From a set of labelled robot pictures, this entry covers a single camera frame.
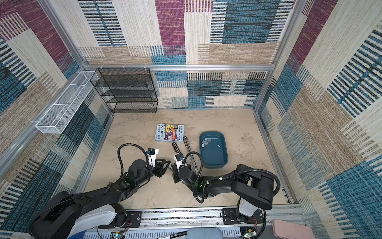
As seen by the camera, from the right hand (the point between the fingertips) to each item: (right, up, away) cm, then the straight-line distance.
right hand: (174, 166), depth 83 cm
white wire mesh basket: (-54, +26, -12) cm, 61 cm away
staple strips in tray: (+19, +11, +18) cm, 29 cm away
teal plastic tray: (+24, +7, +15) cm, 29 cm away
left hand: (-3, +4, -1) cm, 5 cm away
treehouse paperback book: (-5, +17, +21) cm, 28 cm away
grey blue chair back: (+16, -25, -16) cm, 34 cm away
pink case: (+52, -25, -13) cm, 59 cm away
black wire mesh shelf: (-38, +48, +27) cm, 67 cm away
